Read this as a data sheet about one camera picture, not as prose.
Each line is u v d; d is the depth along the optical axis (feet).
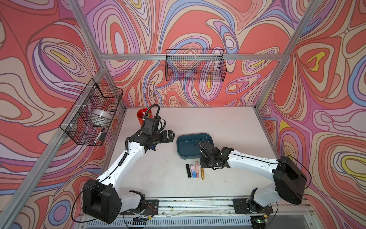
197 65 3.15
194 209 2.41
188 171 2.78
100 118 2.31
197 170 2.82
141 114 3.31
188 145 3.21
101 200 1.27
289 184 1.37
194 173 2.76
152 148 3.05
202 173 2.76
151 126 1.99
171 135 2.41
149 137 1.98
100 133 2.40
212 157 2.08
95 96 2.43
